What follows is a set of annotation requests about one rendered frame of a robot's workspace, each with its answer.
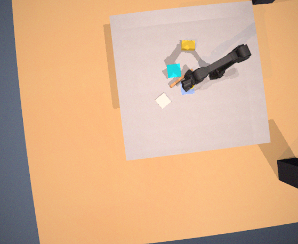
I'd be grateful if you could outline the yellow rectangular block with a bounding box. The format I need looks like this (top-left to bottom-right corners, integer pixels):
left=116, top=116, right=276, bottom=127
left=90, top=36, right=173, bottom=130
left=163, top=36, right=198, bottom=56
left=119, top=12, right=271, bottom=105
left=181, top=40, right=195, bottom=51

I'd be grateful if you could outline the white flat square pad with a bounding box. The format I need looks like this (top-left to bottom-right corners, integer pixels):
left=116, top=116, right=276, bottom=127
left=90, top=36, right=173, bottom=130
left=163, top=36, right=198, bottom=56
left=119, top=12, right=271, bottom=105
left=155, top=93, right=171, bottom=109

